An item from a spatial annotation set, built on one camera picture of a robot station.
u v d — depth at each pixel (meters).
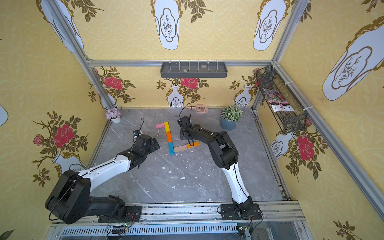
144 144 0.69
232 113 0.97
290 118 0.84
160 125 1.10
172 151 0.98
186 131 0.78
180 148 0.98
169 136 1.03
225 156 0.58
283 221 0.76
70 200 0.41
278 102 0.76
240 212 0.65
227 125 1.01
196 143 0.85
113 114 1.04
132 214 0.73
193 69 0.93
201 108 1.22
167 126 1.10
